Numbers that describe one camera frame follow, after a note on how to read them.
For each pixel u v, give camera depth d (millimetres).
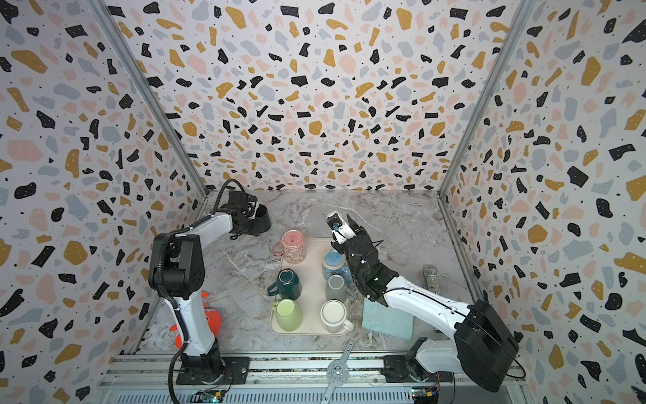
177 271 532
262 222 948
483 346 414
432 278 901
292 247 893
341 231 629
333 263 857
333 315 780
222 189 769
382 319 831
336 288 811
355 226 691
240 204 828
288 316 747
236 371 734
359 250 567
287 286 816
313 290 894
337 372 741
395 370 737
